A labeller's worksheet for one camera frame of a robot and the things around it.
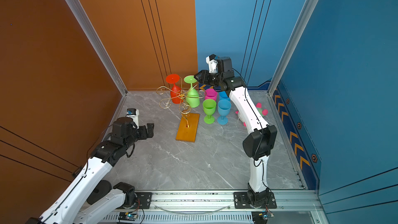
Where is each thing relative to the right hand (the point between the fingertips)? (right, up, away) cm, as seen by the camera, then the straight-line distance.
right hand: (195, 76), depth 79 cm
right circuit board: (+30, -66, -9) cm, 73 cm away
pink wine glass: (+8, -7, +19) cm, 22 cm away
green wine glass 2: (-2, -10, +4) cm, 11 cm away
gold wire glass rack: (-7, -16, +6) cm, 18 cm away
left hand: (-25, -24, -2) cm, 35 cm away
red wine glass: (-10, -9, -2) cm, 14 cm away
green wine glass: (+7, -15, +15) cm, 23 cm away
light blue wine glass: (+16, -16, +11) cm, 25 cm away
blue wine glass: (+17, -11, +16) cm, 26 cm away
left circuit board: (-31, -66, -8) cm, 73 cm away
